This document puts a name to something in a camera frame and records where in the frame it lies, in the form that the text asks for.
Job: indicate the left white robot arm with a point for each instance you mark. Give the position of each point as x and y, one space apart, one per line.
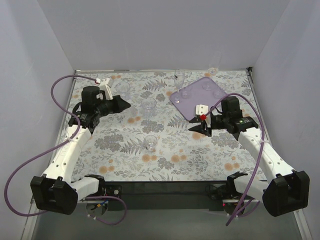
54 190

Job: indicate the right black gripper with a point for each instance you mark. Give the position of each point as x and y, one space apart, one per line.
217 122

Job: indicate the faceted tumbler back left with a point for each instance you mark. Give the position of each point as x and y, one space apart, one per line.
124 89

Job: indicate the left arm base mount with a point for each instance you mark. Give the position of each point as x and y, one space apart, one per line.
110 201

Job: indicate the small glass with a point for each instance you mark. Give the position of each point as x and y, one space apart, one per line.
186 92
150 142

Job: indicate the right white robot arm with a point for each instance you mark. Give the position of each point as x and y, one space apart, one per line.
285 189

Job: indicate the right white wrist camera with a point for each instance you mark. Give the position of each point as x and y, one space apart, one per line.
202 113

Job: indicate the lavender plastic tray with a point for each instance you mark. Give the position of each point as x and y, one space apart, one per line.
199 96

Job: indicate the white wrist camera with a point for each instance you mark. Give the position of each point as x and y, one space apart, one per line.
106 89
202 113

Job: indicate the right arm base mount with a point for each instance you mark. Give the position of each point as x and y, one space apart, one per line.
220 192

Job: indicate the champagne flute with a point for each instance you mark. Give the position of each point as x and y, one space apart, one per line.
213 69
179 79

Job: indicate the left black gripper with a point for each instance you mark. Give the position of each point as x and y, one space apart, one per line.
113 105

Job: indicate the ribbed tumbler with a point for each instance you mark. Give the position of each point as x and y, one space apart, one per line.
149 106

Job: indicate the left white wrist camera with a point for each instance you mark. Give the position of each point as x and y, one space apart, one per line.
106 89

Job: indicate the faceted glass edge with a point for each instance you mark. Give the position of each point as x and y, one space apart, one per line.
219 91

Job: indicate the floral table mat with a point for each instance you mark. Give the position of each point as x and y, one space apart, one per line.
117 150

